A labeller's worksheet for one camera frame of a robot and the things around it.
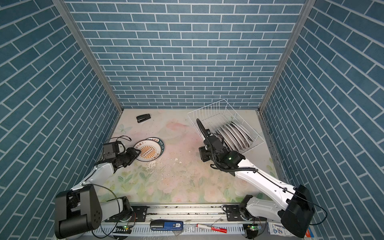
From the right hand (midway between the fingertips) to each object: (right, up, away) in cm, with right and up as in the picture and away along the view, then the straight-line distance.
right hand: (201, 146), depth 78 cm
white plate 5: (+26, +8, +11) cm, 29 cm away
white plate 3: (+20, +6, +6) cm, 22 cm away
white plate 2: (+19, +4, +7) cm, 21 cm away
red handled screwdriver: (+5, -37, -9) cm, 38 cm away
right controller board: (+25, -39, -7) cm, 47 cm away
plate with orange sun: (-33, -5, +17) cm, 37 cm away
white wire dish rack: (+16, +15, +34) cm, 40 cm away
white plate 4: (+24, +6, +9) cm, 26 cm away
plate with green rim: (-26, -1, +21) cm, 34 cm away
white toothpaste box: (+36, -37, -9) cm, 52 cm away
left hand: (-37, -5, +10) cm, 39 cm away
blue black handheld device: (-15, -34, -12) cm, 39 cm away
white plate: (+18, +4, +8) cm, 20 cm away
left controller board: (-37, -40, -6) cm, 55 cm away
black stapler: (-44, +16, +34) cm, 58 cm away
